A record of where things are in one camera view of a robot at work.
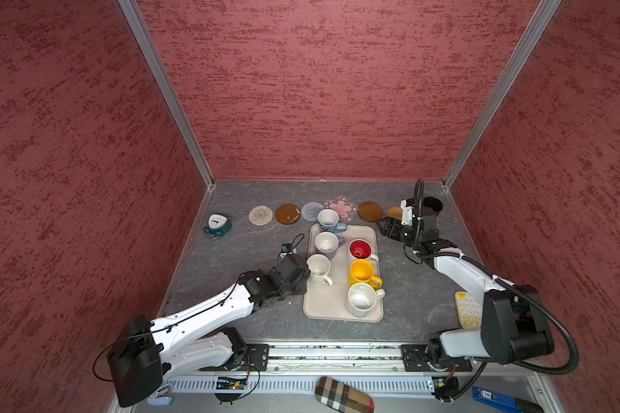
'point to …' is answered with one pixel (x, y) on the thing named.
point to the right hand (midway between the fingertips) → (383, 227)
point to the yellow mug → (362, 271)
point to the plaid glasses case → (343, 397)
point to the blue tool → (492, 398)
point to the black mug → (431, 206)
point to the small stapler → (159, 401)
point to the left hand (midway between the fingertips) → (299, 285)
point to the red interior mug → (362, 249)
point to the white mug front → (362, 298)
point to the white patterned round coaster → (260, 215)
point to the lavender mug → (327, 243)
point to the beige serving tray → (329, 303)
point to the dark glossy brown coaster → (288, 213)
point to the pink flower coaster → (344, 209)
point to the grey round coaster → (311, 210)
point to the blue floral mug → (328, 222)
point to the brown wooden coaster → (370, 212)
